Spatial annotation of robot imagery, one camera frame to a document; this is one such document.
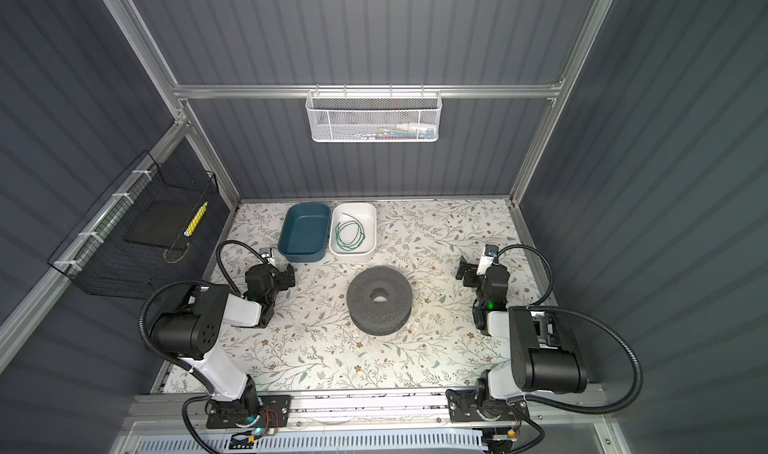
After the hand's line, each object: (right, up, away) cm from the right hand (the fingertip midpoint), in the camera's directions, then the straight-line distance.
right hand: (482, 260), depth 91 cm
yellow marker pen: (-80, +12, -13) cm, 82 cm away
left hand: (-67, -3, +6) cm, 68 cm away
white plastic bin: (-42, +9, +20) cm, 47 cm away
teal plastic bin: (-60, +8, +18) cm, 64 cm away
